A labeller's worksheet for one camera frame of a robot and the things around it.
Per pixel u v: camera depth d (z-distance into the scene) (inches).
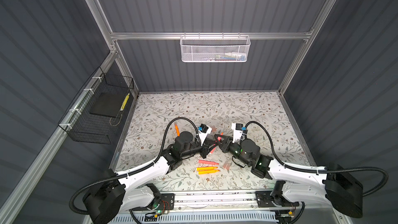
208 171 32.6
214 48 43.9
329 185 16.4
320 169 18.2
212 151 29.1
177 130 39.0
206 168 33.4
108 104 29.5
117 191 16.3
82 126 26.3
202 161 34.1
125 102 30.8
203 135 25.9
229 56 35.9
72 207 15.7
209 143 26.8
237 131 27.0
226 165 33.3
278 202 25.3
